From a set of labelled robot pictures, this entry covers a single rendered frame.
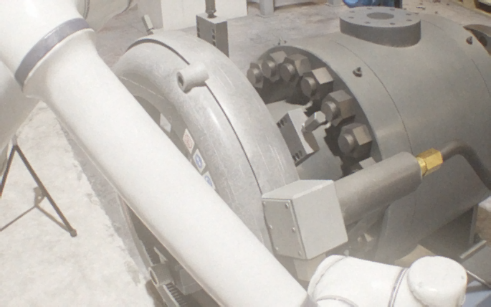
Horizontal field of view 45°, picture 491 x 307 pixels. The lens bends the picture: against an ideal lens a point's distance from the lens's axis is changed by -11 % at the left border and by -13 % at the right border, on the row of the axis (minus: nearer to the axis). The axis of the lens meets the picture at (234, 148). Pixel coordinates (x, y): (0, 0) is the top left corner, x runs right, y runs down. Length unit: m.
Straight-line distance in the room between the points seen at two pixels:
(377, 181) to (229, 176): 0.24
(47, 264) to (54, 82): 1.72
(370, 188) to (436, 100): 0.44
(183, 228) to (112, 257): 1.67
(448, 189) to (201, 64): 0.67
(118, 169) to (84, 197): 2.10
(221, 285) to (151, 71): 0.59
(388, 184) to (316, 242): 0.18
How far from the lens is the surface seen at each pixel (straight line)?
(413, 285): 0.81
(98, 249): 2.44
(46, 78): 0.75
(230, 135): 1.08
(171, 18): 5.16
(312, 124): 1.04
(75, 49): 0.75
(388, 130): 1.33
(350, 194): 1.04
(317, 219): 0.99
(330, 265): 0.87
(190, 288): 1.25
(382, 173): 1.09
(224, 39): 1.24
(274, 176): 1.07
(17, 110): 1.08
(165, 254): 1.25
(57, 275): 2.35
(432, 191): 1.44
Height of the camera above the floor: 1.31
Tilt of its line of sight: 26 degrees down
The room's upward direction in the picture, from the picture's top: 6 degrees counter-clockwise
